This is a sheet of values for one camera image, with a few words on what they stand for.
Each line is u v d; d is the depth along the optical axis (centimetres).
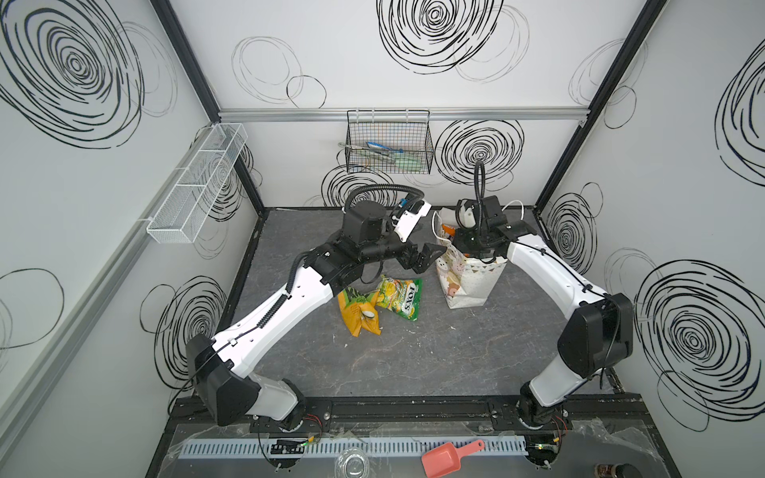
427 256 57
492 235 62
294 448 72
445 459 68
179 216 72
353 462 69
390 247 57
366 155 84
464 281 81
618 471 61
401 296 91
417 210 56
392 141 89
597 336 44
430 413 76
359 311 85
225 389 37
